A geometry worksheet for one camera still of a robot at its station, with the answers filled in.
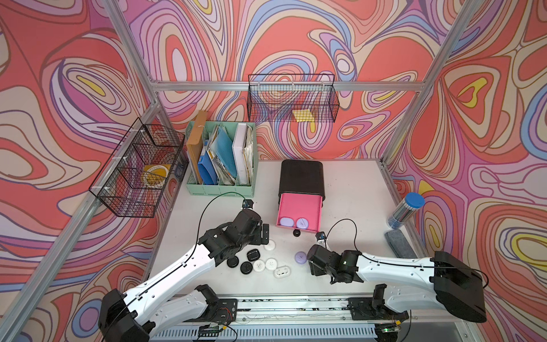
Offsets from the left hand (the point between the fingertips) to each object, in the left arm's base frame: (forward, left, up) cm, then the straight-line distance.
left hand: (260, 228), depth 77 cm
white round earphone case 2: (-9, +1, -14) cm, 17 cm away
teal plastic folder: (+36, +18, +10) cm, 41 cm away
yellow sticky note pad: (+44, -18, +19) cm, 51 cm away
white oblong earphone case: (-11, -8, -14) cm, 20 cm away
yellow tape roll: (+10, +35, +18) cm, 41 cm away
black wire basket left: (+17, +45, +12) cm, 49 cm away
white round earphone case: (0, -4, -15) cm, 15 cm away
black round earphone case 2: (-9, +6, -14) cm, 18 cm away
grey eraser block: (0, -57, -13) cm, 58 cm away
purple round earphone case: (+4, -16, -3) cm, 17 cm away
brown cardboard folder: (+26, +26, +17) cm, 41 cm away
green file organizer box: (+29, +18, -10) cm, 36 cm away
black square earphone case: (-4, +3, -15) cm, 16 cm away
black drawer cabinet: (+27, -18, -2) cm, 33 cm away
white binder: (+34, +10, +11) cm, 37 cm away
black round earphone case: (-7, +11, -14) cm, 19 cm away
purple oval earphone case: (+6, -10, -4) cm, 12 cm away
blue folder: (+27, +25, +2) cm, 37 cm away
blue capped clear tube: (+8, -56, +1) cm, 57 cm away
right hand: (-8, -23, -16) cm, 29 cm away
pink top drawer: (+12, -16, -2) cm, 20 cm away
